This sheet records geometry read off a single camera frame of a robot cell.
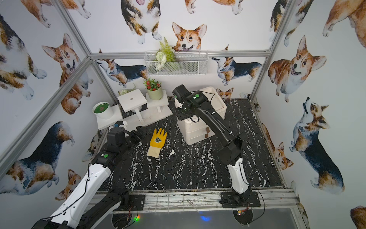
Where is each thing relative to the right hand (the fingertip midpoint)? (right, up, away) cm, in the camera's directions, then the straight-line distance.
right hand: (179, 114), depth 78 cm
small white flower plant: (-44, +17, +28) cm, 55 cm away
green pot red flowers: (-18, +15, +17) cm, 28 cm away
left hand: (-18, -8, 0) cm, 20 cm away
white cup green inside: (-45, +2, +5) cm, 45 cm away
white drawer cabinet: (+8, -11, +6) cm, 15 cm away
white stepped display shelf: (-30, +4, +11) cm, 32 cm away
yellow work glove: (-17, -19, +17) cm, 30 cm away
